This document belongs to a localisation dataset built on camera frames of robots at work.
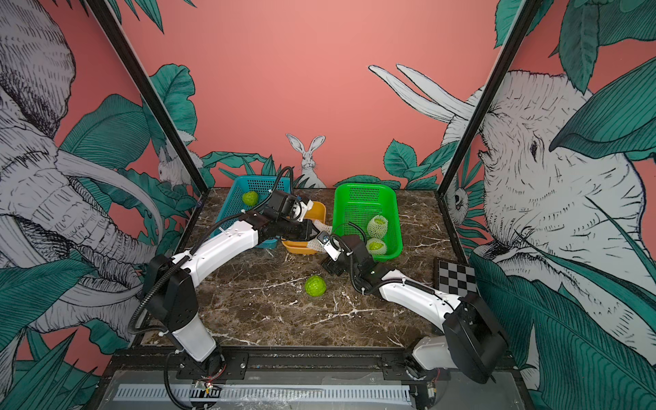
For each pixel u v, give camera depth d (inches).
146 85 33.0
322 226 33.1
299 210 28.3
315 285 33.5
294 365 29.6
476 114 36.6
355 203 45.3
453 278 35.8
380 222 39.1
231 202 41.8
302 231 29.4
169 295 17.7
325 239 27.7
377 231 38.6
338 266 29.2
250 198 43.5
